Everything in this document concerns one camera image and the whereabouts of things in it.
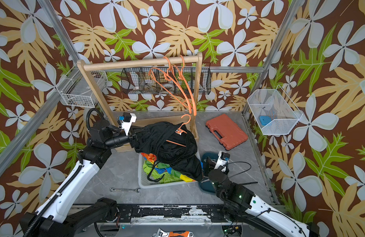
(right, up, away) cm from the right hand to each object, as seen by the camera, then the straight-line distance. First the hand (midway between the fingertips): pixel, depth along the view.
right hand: (208, 158), depth 75 cm
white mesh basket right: (+39, +25, +8) cm, 47 cm away
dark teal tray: (0, -16, +4) cm, 17 cm away
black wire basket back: (-26, +48, +24) cm, 59 cm away
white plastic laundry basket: (-35, -14, +5) cm, 38 cm away
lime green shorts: (-24, -12, +6) cm, 27 cm away
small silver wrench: (-39, -19, +7) cm, 44 cm away
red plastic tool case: (+18, +13, +27) cm, 35 cm away
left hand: (-29, +16, -8) cm, 34 cm away
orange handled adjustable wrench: (-23, -34, -6) cm, 42 cm away
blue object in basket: (+33, +21, +5) cm, 39 cm away
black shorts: (-19, +7, +5) cm, 21 cm away
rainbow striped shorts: (-24, -7, +5) cm, 26 cm away
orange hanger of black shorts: (-15, +15, -2) cm, 21 cm away
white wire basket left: (-75, +38, +9) cm, 84 cm away
